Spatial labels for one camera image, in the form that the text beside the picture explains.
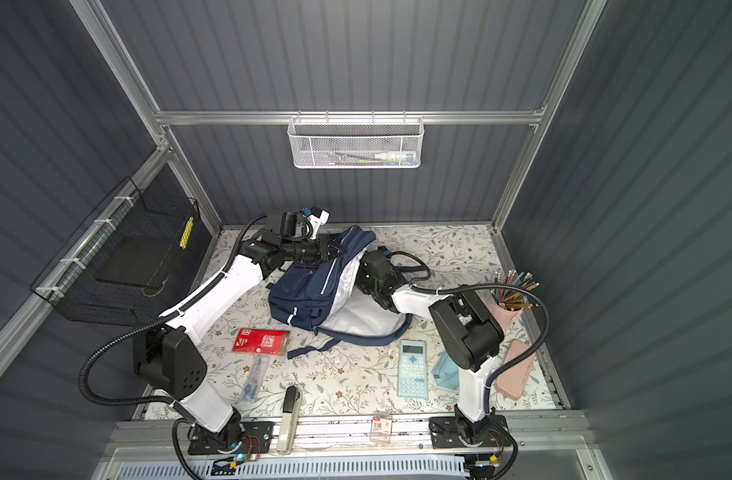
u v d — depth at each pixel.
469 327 0.51
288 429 0.72
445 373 0.78
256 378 0.83
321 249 0.70
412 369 0.83
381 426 0.74
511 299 0.88
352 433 0.75
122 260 0.75
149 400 0.49
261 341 0.89
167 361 0.43
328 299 0.76
